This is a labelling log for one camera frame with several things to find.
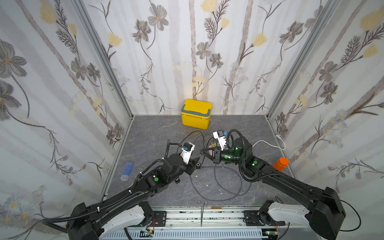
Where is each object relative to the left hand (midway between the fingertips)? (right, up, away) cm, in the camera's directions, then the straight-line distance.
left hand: (197, 156), depth 73 cm
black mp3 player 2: (-11, -17, +13) cm, 24 cm away
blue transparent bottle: (-43, -12, +17) cm, 48 cm away
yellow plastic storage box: (0, +25, +31) cm, 40 cm away
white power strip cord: (+53, +2, +30) cm, 61 cm away
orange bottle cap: (+49, -6, +11) cm, 50 cm away
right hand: (+3, +2, -6) cm, 8 cm away
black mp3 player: (+1, -9, +20) cm, 22 cm away
